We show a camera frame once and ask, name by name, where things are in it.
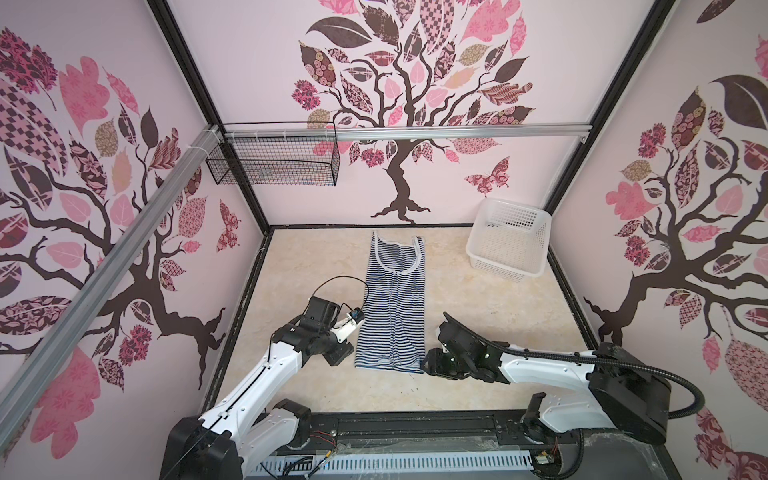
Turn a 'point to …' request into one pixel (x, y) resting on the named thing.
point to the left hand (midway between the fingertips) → (342, 347)
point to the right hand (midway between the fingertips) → (421, 365)
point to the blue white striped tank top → (392, 329)
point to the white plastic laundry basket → (508, 239)
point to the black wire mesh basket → (275, 162)
